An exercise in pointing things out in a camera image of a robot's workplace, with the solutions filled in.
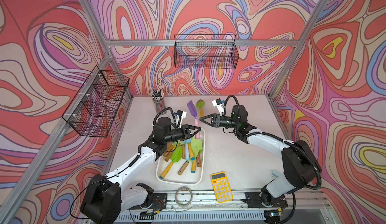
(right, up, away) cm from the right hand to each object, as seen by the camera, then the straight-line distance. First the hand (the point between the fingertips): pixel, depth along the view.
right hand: (201, 123), depth 76 cm
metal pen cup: (-28, +16, +20) cm, 38 cm away
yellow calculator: (+11, -33, +1) cm, 35 cm away
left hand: (0, -4, -4) cm, 5 cm away
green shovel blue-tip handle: (-2, -16, +15) cm, 22 cm away
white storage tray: (-8, -30, +5) cm, 31 cm away
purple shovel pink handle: (-5, +9, +1) cm, 10 cm away
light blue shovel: (-8, -13, +16) cm, 22 cm away
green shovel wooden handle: (-16, -15, +16) cm, 27 cm away
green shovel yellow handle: (+1, +12, +36) cm, 38 cm away
